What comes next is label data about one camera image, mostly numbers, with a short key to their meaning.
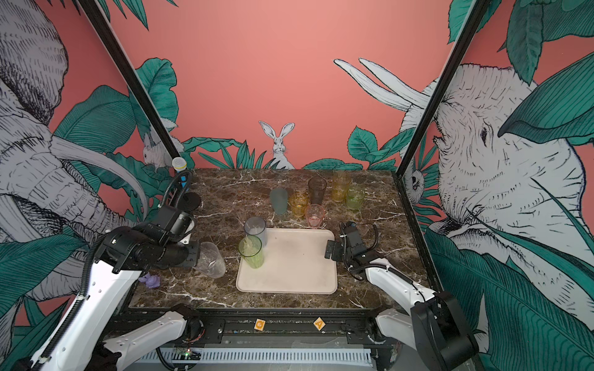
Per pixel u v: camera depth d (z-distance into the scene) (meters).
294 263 0.91
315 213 1.02
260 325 0.75
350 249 0.67
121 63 0.80
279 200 1.08
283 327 0.76
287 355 0.70
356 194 1.09
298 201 1.15
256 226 0.96
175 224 0.49
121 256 0.40
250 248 0.91
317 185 1.18
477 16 0.70
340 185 1.06
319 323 0.75
